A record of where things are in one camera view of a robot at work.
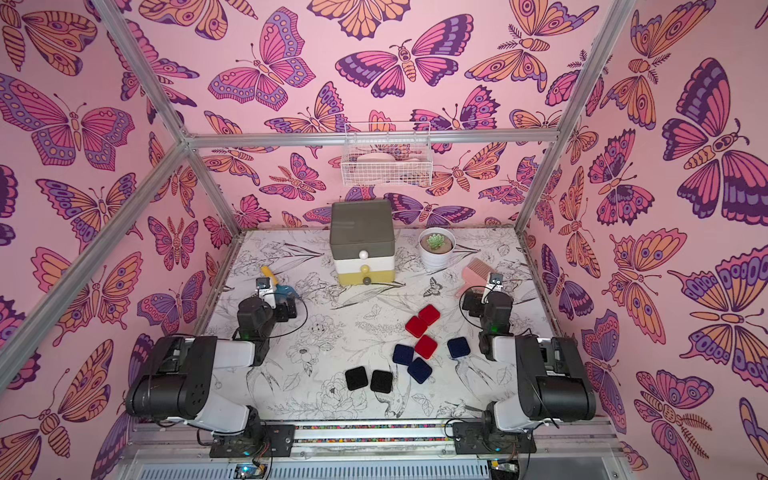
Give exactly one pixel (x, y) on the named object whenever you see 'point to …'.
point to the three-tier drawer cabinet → (362, 242)
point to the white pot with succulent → (437, 246)
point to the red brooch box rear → (429, 314)
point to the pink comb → (475, 275)
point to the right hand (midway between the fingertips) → (480, 289)
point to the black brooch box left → (356, 378)
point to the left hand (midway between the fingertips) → (281, 291)
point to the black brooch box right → (381, 381)
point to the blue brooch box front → (419, 370)
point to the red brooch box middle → (416, 326)
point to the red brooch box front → (425, 346)
